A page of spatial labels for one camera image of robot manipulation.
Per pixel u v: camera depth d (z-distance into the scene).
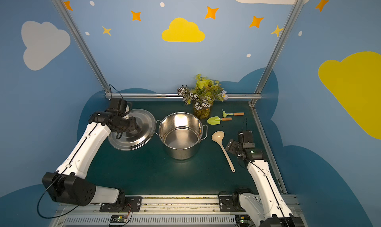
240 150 0.59
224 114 1.14
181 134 1.01
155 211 0.74
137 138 0.77
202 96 0.98
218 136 0.98
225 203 0.74
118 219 0.72
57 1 0.70
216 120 1.10
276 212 0.40
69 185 0.40
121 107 0.61
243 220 0.72
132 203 0.75
